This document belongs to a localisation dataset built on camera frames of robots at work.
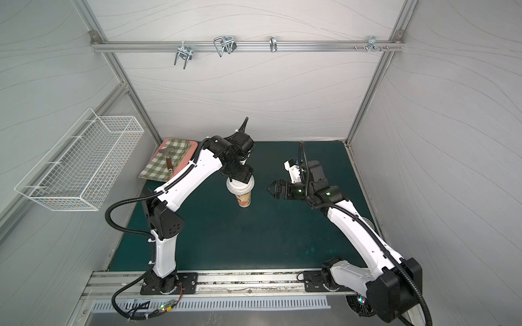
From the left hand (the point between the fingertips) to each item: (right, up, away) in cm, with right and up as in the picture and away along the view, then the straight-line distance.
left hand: (242, 176), depth 80 cm
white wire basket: (-54, +4, -11) cm, 55 cm away
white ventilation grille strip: (-24, -43, -12) cm, 51 cm away
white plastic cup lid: (-1, -5, -1) cm, 5 cm away
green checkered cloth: (-49, +2, +27) cm, 56 cm away
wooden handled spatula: (-49, +12, +36) cm, 62 cm away
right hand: (+13, -4, -5) cm, 15 cm away
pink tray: (-35, +8, +33) cm, 49 cm away
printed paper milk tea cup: (0, -11, +8) cm, 14 cm away
